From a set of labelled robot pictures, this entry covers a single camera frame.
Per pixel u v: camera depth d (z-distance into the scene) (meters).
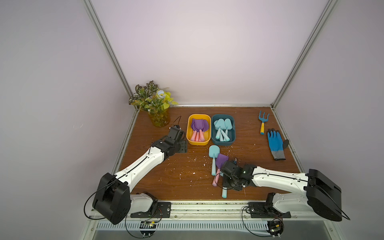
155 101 0.98
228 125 1.06
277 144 0.96
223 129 1.04
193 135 0.99
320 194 0.41
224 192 0.77
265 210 0.65
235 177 0.62
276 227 0.70
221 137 0.98
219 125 1.07
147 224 0.72
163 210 0.73
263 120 1.10
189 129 1.03
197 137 0.99
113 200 0.40
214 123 1.07
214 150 0.94
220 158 0.90
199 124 1.05
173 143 0.64
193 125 1.04
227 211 0.74
